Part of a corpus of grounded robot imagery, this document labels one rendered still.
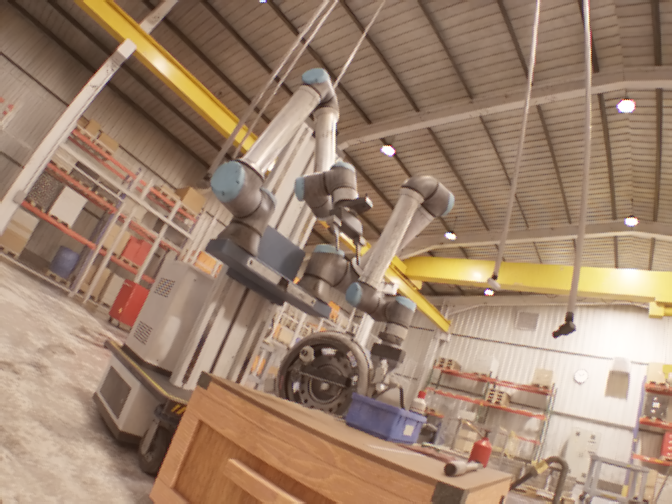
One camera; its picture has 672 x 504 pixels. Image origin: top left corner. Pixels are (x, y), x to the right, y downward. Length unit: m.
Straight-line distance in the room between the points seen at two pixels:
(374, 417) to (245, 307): 0.85
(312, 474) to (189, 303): 1.16
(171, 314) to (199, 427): 0.77
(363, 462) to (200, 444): 0.51
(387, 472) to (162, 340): 1.28
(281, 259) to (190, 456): 1.05
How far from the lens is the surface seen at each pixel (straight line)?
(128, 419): 1.67
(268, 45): 10.97
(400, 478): 0.85
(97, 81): 9.69
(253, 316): 1.93
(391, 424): 1.38
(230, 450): 1.12
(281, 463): 0.99
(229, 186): 1.49
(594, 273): 14.01
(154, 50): 10.10
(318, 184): 1.39
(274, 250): 1.87
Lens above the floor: 0.57
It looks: 21 degrees up
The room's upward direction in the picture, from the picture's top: 23 degrees clockwise
